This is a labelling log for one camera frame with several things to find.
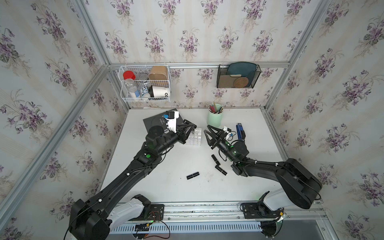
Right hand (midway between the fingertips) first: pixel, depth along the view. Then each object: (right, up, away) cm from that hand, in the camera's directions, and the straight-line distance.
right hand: (207, 129), depth 72 cm
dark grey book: (-40, +2, +36) cm, 54 cm away
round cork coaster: (+25, +30, +25) cm, 46 cm away
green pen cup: (+8, +8, +27) cm, 30 cm away
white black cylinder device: (-29, +23, +20) cm, 42 cm away
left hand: (-5, +1, -5) cm, 7 cm away
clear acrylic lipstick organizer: (-5, -8, +28) cm, 30 cm away
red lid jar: (-47, +32, +19) cm, 59 cm away
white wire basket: (-37, +28, +21) cm, 51 cm away
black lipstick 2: (+7, -20, +19) cm, 28 cm away
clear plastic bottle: (-44, +24, +16) cm, 53 cm away
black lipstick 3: (+11, -26, +14) cm, 32 cm away
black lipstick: (-7, -27, +12) cm, 31 cm away
